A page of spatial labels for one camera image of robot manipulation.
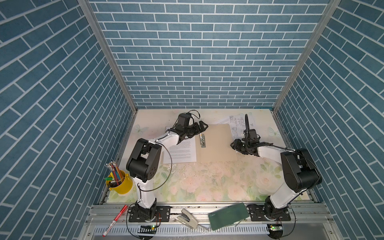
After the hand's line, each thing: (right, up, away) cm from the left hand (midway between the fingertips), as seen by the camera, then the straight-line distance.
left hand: (204, 128), depth 93 cm
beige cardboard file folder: (+10, -12, +6) cm, 17 cm away
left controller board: (-28, -50, -21) cm, 61 cm away
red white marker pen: (-44, -44, -22) cm, 66 cm away
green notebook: (+11, -43, -20) cm, 49 cm away
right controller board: (+35, -50, -20) cm, 64 cm away
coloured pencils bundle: (-45, -21, -19) cm, 53 cm away
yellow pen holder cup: (-40, -28, -20) cm, 53 cm away
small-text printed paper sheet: (+17, +4, +21) cm, 28 cm away
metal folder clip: (-1, -9, +9) cm, 12 cm away
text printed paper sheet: (-12, -16, +3) cm, 20 cm away
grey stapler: (-9, -42, -22) cm, 49 cm away
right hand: (+19, -11, +4) cm, 22 cm away
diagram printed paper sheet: (+26, +2, +18) cm, 32 cm away
